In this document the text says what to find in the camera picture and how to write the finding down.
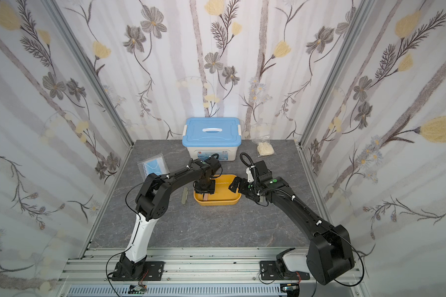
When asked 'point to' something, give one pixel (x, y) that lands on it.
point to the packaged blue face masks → (156, 164)
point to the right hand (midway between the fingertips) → (240, 187)
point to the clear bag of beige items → (264, 148)
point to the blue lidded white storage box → (204, 137)
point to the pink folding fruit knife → (205, 197)
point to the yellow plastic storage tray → (222, 195)
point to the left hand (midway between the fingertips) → (211, 191)
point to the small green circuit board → (134, 289)
